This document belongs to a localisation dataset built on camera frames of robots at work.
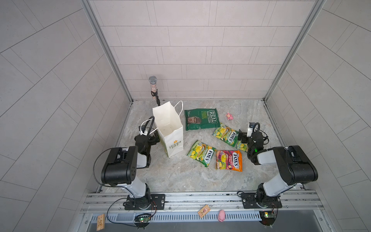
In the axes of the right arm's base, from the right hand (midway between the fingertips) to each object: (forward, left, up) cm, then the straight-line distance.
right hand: (246, 128), depth 95 cm
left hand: (+2, +63, +2) cm, 63 cm away
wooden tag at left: (-46, +80, -1) cm, 92 cm away
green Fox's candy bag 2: (-12, +6, -2) cm, 13 cm away
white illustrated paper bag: (+4, +51, +1) cm, 51 cm away
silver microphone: (+19, +58, +29) cm, 67 cm away
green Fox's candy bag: (-3, +14, -2) cm, 14 cm away
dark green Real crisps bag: (+13, +29, -3) cm, 32 cm away
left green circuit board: (-45, +61, -1) cm, 76 cm away
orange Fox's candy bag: (-20, +15, -2) cm, 25 cm away
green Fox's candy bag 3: (-15, +31, 0) cm, 35 cm away
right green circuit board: (-47, +3, -6) cm, 47 cm away
